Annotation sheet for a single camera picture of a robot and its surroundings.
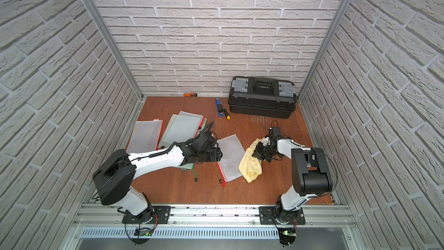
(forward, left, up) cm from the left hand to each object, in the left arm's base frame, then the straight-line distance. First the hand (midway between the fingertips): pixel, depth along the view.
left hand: (221, 154), depth 85 cm
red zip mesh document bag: (+15, +45, -9) cm, 49 cm away
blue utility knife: (+35, +1, -4) cm, 35 cm away
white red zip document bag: (+3, -6, -5) cm, 8 cm away
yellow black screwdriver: (+28, -4, -4) cm, 29 cm away
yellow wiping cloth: (-5, -15, -4) cm, 16 cm away
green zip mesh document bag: (+10, +33, -8) cm, 36 cm away
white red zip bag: (+22, +26, -9) cm, 35 cm away
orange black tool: (+50, +22, -6) cm, 55 cm away
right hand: (+3, -18, -6) cm, 20 cm away
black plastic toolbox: (+32, -23, +9) cm, 41 cm away
